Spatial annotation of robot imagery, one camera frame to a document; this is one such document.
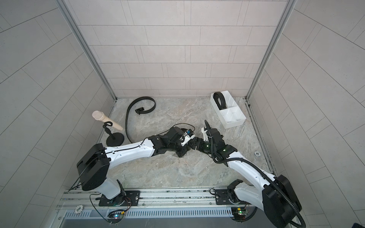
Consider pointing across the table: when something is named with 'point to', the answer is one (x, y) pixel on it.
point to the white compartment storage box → (232, 115)
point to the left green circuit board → (116, 215)
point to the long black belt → (218, 94)
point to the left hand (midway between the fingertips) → (192, 148)
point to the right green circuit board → (239, 213)
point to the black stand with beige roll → (113, 139)
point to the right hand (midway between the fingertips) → (191, 145)
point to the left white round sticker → (79, 209)
